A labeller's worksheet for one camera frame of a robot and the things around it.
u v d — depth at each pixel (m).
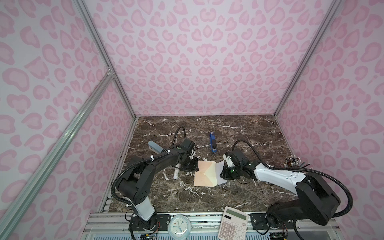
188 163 0.77
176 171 0.88
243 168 0.66
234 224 0.71
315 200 0.42
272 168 0.56
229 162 0.73
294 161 0.74
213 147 0.98
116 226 0.73
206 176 0.89
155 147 0.96
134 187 0.46
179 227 0.69
